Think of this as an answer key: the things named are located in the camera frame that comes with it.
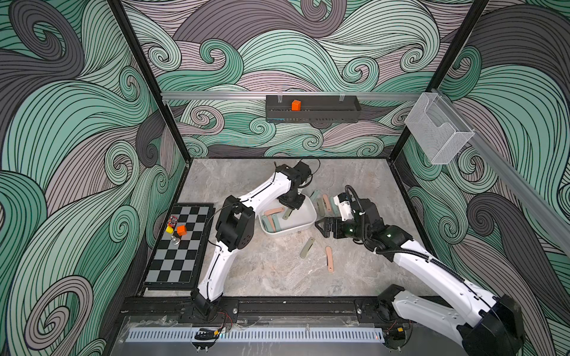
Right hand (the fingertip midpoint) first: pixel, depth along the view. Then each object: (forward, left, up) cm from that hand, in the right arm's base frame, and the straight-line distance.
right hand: (326, 223), depth 78 cm
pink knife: (-7, -2, -16) cm, 18 cm away
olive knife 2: (-2, +6, -15) cm, 16 cm away
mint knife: (+23, +1, -15) cm, 27 cm away
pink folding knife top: (+13, +20, -13) cm, 27 cm away
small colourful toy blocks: (+2, +58, -8) cm, 58 cm away
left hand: (+13, +11, -7) cm, 18 cm away
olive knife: (+9, +14, -8) cm, 19 cm away
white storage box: (+8, +21, -14) cm, 26 cm away
